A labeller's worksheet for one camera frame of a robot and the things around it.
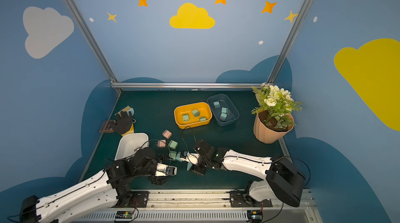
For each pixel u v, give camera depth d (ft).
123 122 3.29
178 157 2.87
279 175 1.38
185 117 3.43
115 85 3.78
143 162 1.86
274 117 2.83
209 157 2.06
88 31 2.84
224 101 3.76
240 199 2.46
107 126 3.26
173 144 3.00
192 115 3.52
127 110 3.55
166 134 3.14
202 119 3.41
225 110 3.53
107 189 1.68
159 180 2.16
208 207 2.45
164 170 2.05
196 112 3.52
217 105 3.65
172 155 2.81
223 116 3.42
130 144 3.04
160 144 2.98
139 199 2.43
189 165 2.73
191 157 2.31
